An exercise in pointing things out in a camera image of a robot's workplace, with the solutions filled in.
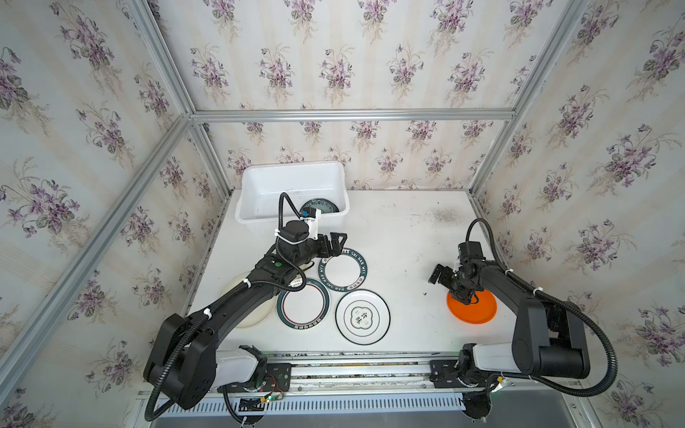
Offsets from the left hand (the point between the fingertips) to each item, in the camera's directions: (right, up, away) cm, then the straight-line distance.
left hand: (336, 236), depth 81 cm
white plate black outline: (+9, -26, +3) cm, 28 cm away
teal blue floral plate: (-7, +11, +33) cm, 35 cm away
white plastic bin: (-34, +20, +32) cm, 50 cm away
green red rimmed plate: (-11, -25, +7) cm, 28 cm away
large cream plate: (-25, -26, +3) cm, 36 cm away
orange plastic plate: (+43, -25, +2) cm, 50 cm away
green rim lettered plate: (+3, -14, +13) cm, 19 cm away
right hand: (+38, -18, +9) cm, 43 cm away
